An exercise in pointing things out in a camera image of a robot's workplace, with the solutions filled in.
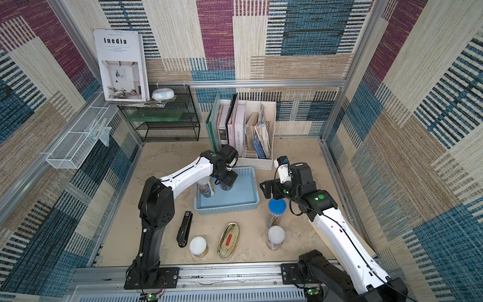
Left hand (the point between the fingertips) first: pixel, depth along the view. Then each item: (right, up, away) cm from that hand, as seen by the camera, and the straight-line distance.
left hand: (226, 176), depth 95 cm
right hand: (+19, 0, -19) cm, 27 cm away
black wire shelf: (-27, +27, +25) cm, 45 cm away
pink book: (+5, +24, -4) cm, 25 cm away
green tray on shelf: (-35, +30, 0) cm, 46 cm away
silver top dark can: (-1, -5, 0) cm, 5 cm away
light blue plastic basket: (+9, -9, -1) cm, 12 cm away
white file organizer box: (+11, +26, +5) cm, 28 cm away
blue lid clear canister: (+21, -9, -24) cm, 33 cm away
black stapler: (-18, -22, -12) cm, 30 cm away
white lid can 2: (-10, -26, -19) cm, 34 cm away
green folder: (-6, +25, -8) cm, 26 cm away
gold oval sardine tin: (+2, -25, -15) cm, 29 cm away
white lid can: (-9, -4, -7) cm, 12 cm away
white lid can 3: (+21, -21, -22) cm, 37 cm away
